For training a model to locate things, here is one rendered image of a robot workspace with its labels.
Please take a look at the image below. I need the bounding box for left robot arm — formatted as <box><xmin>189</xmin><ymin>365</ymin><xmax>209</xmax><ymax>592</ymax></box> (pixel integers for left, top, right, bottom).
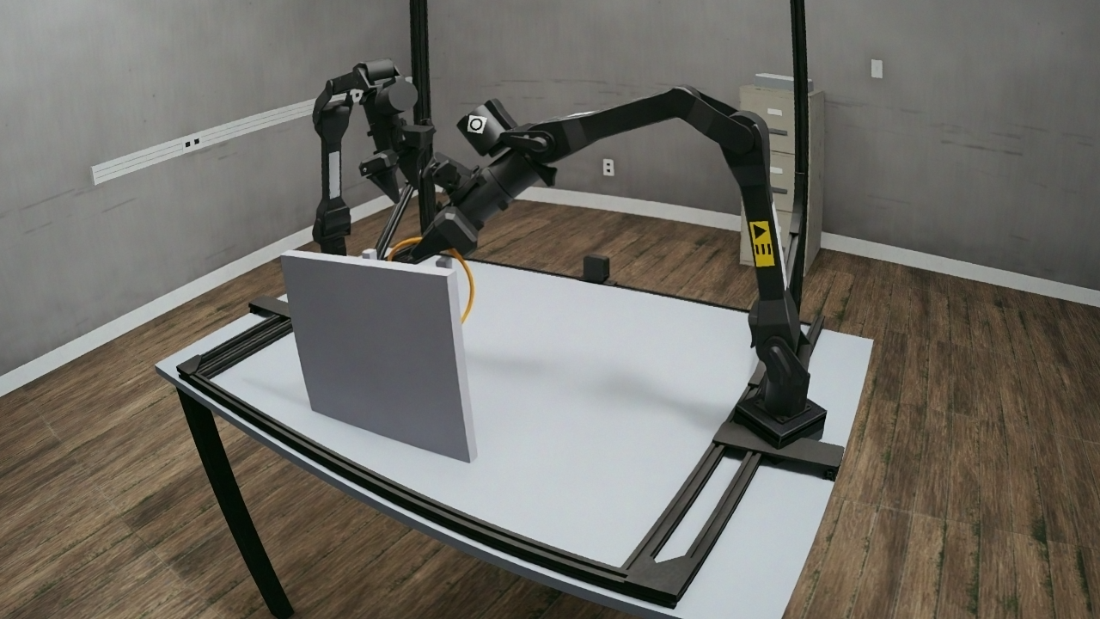
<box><xmin>422</xmin><ymin>84</ymin><xmax>812</xmax><ymax>425</ymax></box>

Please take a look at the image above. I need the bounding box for yellow patch cord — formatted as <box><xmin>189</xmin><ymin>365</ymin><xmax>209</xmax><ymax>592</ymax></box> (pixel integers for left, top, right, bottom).
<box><xmin>388</xmin><ymin>237</ymin><xmax>474</xmax><ymax>323</ymax></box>

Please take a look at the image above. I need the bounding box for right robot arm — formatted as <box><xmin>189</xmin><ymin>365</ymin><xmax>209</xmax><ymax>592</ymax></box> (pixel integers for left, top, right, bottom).
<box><xmin>312</xmin><ymin>58</ymin><xmax>437</xmax><ymax>256</ymax></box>

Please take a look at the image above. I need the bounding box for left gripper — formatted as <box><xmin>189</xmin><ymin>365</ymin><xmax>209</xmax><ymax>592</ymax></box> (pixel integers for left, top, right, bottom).
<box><xmin>410</xmin><ymin>167</ymin><xmax>514</xmax><ymax>259</ymax></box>

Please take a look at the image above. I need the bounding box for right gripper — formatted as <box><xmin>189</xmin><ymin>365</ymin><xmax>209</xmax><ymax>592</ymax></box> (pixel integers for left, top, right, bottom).
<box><xmin>359</xmin><ymin>114</ymin><xmax>425</xmax><ymax>205</ymax></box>

